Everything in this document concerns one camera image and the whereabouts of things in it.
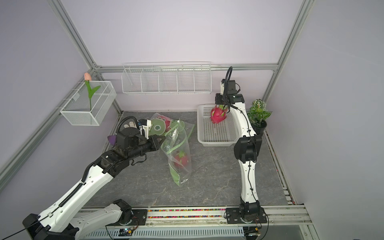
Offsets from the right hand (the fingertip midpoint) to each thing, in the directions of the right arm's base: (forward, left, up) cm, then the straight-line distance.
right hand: (218, 96), depth 95 cm
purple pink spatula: (-15, +75, -26) cm, 81 cm away
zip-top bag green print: (-38, +23, +3) cm, 45 cm away
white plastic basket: (-12, -6, -25) cm, 28 cm away
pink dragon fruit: (-4, 0, -12) cm, 13 cm away
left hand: (-36, +29, +4) cm, 46 cm away
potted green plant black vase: (-18, -21, +1) cm, 27 cm away
